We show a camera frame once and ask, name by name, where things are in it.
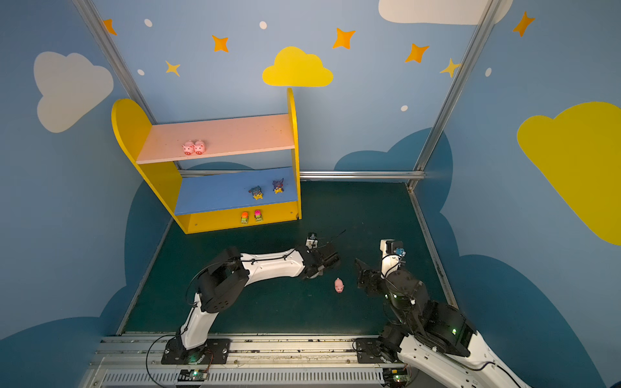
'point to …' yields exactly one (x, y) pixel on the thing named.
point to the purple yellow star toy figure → (278, 186)
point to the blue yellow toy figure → (256, 193)
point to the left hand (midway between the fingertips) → (315, 262)
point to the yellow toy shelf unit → (216, 203)
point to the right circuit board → (395, 377)
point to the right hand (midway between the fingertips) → (370, 257)
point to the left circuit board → (192, 375)
